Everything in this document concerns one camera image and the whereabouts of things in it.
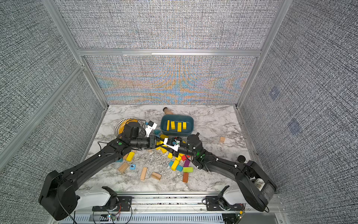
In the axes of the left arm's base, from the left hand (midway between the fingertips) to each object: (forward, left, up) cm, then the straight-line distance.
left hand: (167, 142), depth 73 cm
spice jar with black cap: (+39, +1, -19) cm, 44 cm away
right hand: (+3, +2, +1) cm, 3 cm away
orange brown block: (-12, -10, -20) cm, 25 cm away
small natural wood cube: (+12, -37, -20) cm, 44 cm away
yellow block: (+26, 0, -19) cm, 32 cm away
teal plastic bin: (+26, -6, -20) cm, 34 cm away
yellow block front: (-4, -4, -19) cm, 20 cm away
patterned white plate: (+25, +39, -19) cm, 50 cm away
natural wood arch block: (-11, +8, -20) cm, 24 cm away
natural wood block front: (-9, +15, -21) cm, 27 cm away
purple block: (-3, -11, -21) cm, 24 cm away
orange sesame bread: (+24, +33, -16) cm, 44 cm away
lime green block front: (-8, -11, -19) cm, 24 cm away
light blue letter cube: (-5, +23, -20) cm, 31 cm away
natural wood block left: (-5, +27, -18) cm, 33 cm away
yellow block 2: (+17, +4, -21) cm, 27 cm away
